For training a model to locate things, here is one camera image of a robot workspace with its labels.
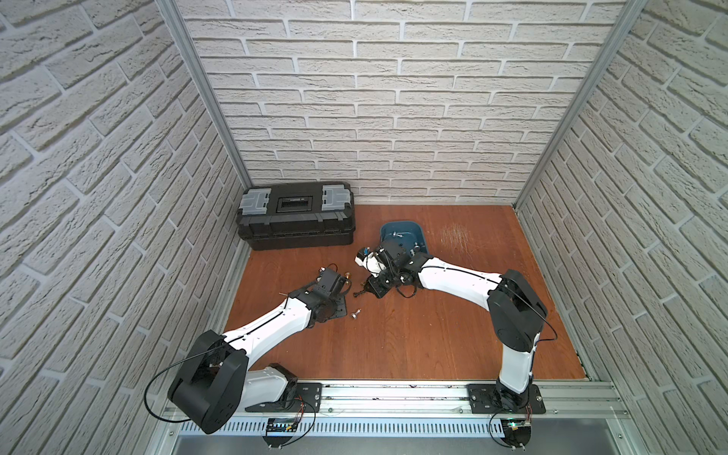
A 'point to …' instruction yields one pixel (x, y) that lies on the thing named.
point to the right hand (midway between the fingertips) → (372, 283)
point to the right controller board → (517, 431)
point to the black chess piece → (355, 295)
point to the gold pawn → (347, 275)
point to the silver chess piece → (354, 315)
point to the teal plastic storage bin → (408, 232)
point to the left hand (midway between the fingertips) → (343, 302)
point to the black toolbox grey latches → (297, 215)
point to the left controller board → (280, 431)
